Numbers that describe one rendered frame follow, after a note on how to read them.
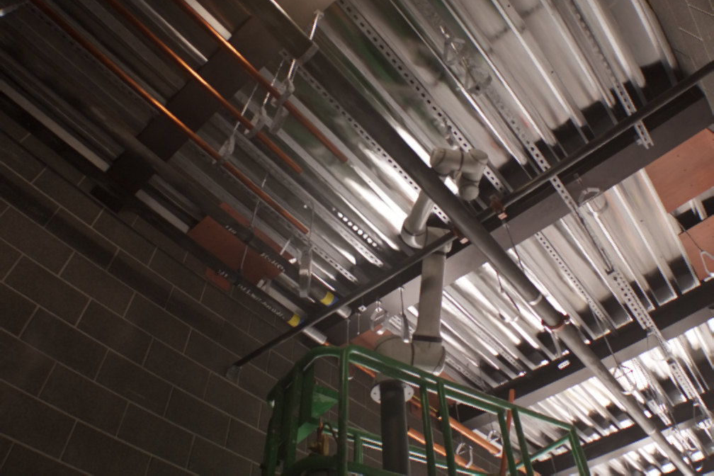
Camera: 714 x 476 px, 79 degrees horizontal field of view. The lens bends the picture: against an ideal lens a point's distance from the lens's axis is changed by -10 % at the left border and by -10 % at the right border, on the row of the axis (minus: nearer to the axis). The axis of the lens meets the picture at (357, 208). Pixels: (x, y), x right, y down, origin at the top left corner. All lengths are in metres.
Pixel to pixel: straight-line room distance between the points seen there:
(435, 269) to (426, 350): 0.40
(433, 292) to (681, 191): 1.97
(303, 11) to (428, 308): 1.53
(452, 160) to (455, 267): 1.25
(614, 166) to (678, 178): 0.69
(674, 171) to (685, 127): 0.50
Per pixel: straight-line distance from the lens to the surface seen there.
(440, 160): 2.02
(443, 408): 2.13
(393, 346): 2.36
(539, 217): 3.04
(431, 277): 2.42
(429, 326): 2.40
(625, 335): 4.56
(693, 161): 3.56
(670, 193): 3.63
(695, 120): 3.12
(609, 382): 3.42
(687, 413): 6.15
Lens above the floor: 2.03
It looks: 54 degrees up
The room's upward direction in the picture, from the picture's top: straight up
